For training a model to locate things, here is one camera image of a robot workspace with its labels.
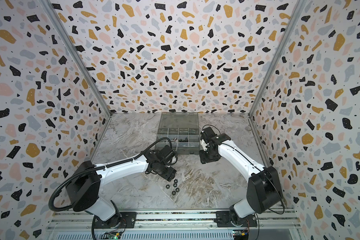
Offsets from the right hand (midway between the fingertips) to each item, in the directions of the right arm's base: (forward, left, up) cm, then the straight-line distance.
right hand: (202, 157), depth 83 cm
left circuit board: (-35, +43, -11) cm, 57 cm away
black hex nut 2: (-14, +14, -12) cm, 23 cm away
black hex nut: (-12, +19, -12) cm, 26 cm away
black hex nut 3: (-15, +16, -12) cm, 25 cm away
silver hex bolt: (+18, +17, -8) cm, 26 cm away
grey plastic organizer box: (+29, +13, -11) cm, 34 cm away
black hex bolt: (+18, +10, -11) cm, 24 cm away
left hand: (-7, +18, -5) cm, 19 cm away
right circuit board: (-34, -18, -13) cm, 41 cm away
